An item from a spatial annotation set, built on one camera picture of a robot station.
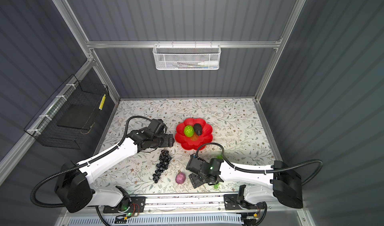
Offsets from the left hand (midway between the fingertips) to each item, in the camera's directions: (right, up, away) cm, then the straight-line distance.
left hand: (169, 141), depth 83 cm
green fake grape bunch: (+29, -10, +2) cm, 30 cm away
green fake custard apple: (+11, +4, +12) cm, 16 cm away
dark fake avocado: (+16, +5, +14) cm, 22 cm away
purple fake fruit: (+7, -19, -4) cm, 21 cm away
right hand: (+16, -20, -5) cm, 26 cm away
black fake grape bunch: (-3, -10, 0) cm, 11 cm away
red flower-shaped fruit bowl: (+14, +2, +14) cm, 20 cm away
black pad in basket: (-44, +14, -9) cm, 47 cm away
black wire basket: (-49, +10, -21) cm, 54 cm away
